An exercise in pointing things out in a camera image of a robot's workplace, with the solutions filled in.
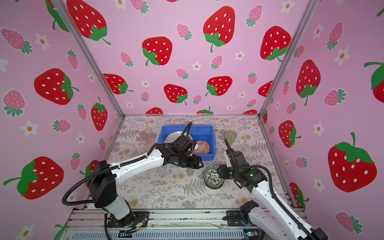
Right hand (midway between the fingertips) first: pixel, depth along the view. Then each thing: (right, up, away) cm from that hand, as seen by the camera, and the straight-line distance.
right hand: (219, 169), depth 78 cm
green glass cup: (+12, +17, +26) cm, 33 cm away
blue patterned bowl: (-3, -6, +4) cm, 8 cm away
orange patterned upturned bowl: (-8, +9, +19) cm, 22 cm away
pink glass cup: (-47, +17, +24) cm, 55 cm away
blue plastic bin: (-6, +19, +30) cm, 36 cm away
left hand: (-10, +2, 0) cm, 10 cm away
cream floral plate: (-29, +16, +25) cm, 42 cm away
